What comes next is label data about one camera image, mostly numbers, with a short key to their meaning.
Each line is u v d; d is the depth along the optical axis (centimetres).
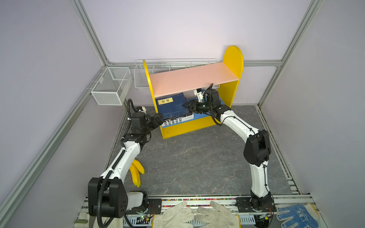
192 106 78
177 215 71
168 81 77
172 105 85
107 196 40
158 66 93
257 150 53
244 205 73
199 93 81
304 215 71
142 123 64
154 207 73
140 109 74
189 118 92
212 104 71
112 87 102
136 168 82
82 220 69
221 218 70
